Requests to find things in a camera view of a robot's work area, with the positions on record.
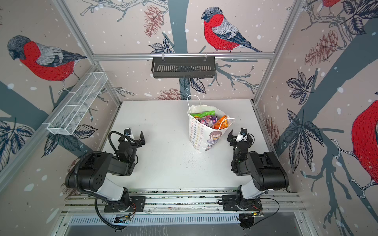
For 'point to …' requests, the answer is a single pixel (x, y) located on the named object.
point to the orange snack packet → (224, 124)
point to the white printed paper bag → (204, 137)
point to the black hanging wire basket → (183, 67)
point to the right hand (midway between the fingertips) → (241, 130)
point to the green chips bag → (203, 114)
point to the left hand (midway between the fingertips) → (135, 129)
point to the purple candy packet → (209, 120)
